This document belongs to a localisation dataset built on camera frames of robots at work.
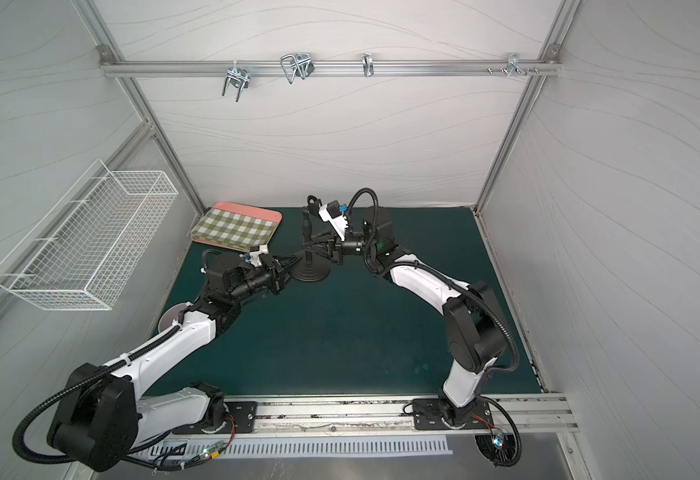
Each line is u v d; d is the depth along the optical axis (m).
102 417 0.40
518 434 0.71
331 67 0.79
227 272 0.60
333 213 0.66
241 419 0.74
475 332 0.46
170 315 0.86
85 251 0.69
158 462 0.68
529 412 0.77
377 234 0.63
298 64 0.77
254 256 0.77
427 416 0.73
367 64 0.78
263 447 0.70
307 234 0.70
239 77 0.79
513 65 0.76
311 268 0.75
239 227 1.15
